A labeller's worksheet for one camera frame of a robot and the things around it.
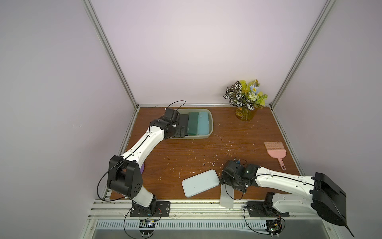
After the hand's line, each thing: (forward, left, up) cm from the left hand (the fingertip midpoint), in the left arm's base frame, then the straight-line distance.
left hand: (178, 130), depth 87 cm
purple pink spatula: (-17, +21, -14) cm, 31 cm away
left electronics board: (-46, +13, -19) cm, 51 cm away
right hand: (-25, -27, -13) cm, 39 cm away
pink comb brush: (-4, -64, -15) cm, 65 cm away
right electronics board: (-44, -49, -17) cm, 68 cm away
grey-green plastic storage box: (-7, -3, +6) cm, 10 cm away
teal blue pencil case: (+14, -16, -11) cm, 24 cm away
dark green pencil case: (+14, -8, -13) cm, 20 cm away
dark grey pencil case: (+15, -2, -9) cm, 18 cm away
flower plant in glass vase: (+20, -43, +9) cm, 48 cm away
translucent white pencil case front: (-34, -26, -3) cm, 43 cm away
